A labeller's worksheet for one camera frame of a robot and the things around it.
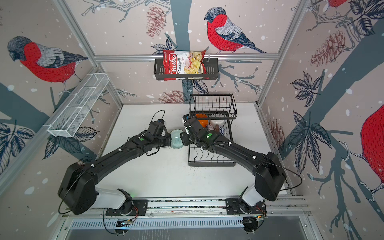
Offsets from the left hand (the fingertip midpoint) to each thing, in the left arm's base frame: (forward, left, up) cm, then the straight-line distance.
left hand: (172, 138), depth 83 cm
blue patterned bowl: (+8, -30, -4) cm, 32 cm away
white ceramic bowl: (+17, -31, -7) cm, 36 cm away
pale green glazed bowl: (0, -2, -3) cm, 4 cm away
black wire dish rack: (+31, -31, -11) cm, 45 cm away
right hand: (-1, -6, +3) cm, 7 cm away
